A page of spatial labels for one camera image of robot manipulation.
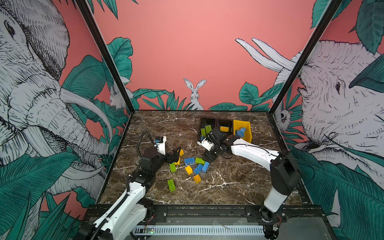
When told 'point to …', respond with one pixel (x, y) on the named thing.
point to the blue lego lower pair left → (198, 169)
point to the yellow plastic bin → (238, 124)
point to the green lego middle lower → (199, 161)
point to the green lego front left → (171, 184)
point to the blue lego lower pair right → (205, 167)
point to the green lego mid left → (173, 167)
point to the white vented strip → (198, 230)
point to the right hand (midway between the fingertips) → (205, 152)
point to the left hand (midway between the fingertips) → (174, 144)
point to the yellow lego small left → (178, 162)
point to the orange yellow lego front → (197, 178)
